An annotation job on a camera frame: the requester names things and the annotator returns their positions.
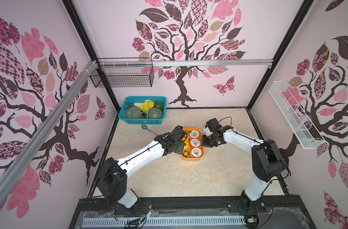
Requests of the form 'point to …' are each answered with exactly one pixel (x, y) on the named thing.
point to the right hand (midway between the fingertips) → (202, 145)
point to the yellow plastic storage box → (188, 130)
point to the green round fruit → (159, 104)
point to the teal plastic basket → (127, 102)
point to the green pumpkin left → (133, 112)
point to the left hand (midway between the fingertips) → (175, 148)
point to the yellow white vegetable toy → (148, 105)
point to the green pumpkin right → (155, 113)
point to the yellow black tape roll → (186, 153)
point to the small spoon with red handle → (145, 127)
